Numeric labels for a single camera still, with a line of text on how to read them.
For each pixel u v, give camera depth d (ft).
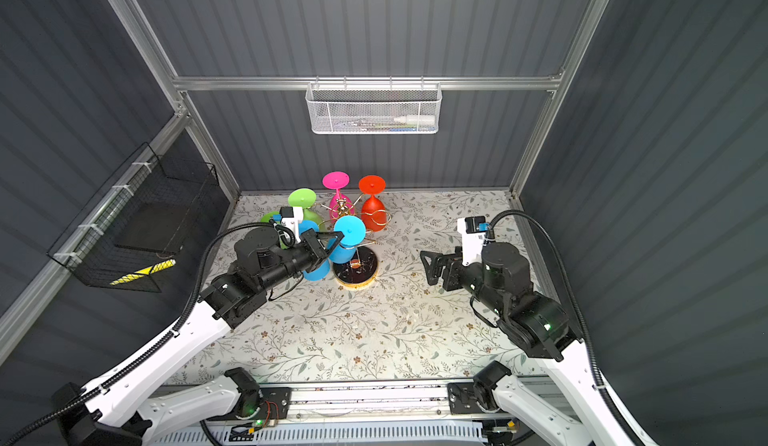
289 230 1.95
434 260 1.78
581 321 1.42
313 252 1.90
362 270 3.16
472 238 1.75
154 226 2.54
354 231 2.26
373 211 2.85
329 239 2.18
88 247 2.02
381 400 2.47
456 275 1.79
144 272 2.15
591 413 1.25
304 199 2.58
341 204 2.44
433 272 1.84
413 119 3.00
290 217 2.07
